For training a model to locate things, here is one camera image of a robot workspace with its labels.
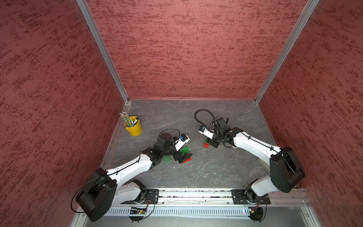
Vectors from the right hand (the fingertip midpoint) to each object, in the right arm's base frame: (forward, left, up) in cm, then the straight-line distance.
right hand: (208, 140), depth 89 cm
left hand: (-8, +15, +3) cm, 17 cm away
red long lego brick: (-10, +14, -7) cm, 19 cm away
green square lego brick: (-10, +27, -4) cm, 29 cm away
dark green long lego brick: (-4, +15, -5) cm, 17 cm away
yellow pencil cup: (+9, +49, +1) cm, 49 cm away
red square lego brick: (-1, +1, -5) cm, 6 cm away
